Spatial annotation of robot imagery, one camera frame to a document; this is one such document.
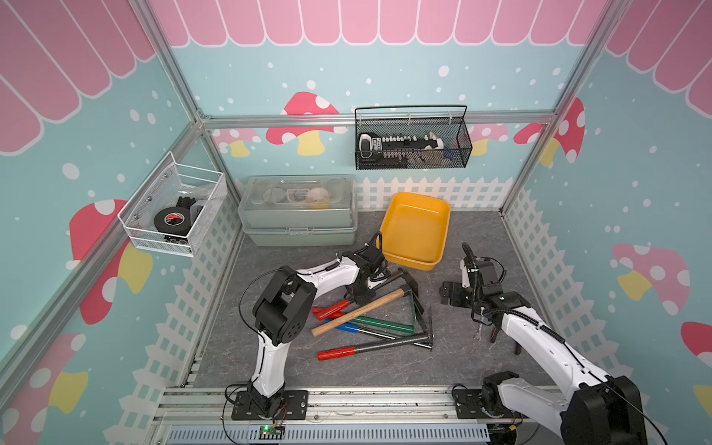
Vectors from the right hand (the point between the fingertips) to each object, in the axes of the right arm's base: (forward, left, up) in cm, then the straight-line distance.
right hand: (452, 289), depth 86 cm
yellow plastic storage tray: (+31, +7, -7) cm, 32 cm away
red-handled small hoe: (-4, +38, -5) cm, 38 cm away
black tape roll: (+7, +77, +26) cm, 81 cm away
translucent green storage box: (+32, +52, +5) cm, 61 cm away
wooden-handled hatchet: (+4, +14, -7) cm, 16 cm away
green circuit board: (-35, +53, -12) cm, 65 cm away
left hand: (+2, +30, -8) cm, 31 cm away
